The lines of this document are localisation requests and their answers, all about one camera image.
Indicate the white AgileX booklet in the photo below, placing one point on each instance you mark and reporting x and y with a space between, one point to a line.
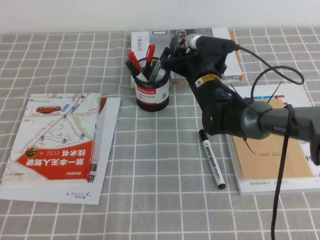
82 193

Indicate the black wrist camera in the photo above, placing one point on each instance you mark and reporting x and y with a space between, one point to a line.
209 45

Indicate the black pen in holder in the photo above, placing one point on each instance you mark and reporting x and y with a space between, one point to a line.
132 67

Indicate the red pen right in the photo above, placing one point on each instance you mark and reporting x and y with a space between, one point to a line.
149 55

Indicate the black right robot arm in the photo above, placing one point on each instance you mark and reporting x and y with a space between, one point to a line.
224 111

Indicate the red and white map book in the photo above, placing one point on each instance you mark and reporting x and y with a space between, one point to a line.
55 140

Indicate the grey checked tablecloth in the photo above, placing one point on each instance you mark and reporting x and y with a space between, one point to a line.
157 184

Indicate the white book under notebook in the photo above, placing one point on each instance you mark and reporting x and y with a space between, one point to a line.
278 97

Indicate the white marker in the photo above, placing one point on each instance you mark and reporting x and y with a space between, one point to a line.
160 75

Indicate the brown kraft notebook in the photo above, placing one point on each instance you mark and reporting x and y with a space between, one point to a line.
259 160

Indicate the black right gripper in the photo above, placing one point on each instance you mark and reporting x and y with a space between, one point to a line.
196 63

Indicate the black whiteboard marker on table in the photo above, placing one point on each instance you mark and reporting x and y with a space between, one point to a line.
212 160

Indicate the black mesh pen holder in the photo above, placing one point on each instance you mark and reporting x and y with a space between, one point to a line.
153 97

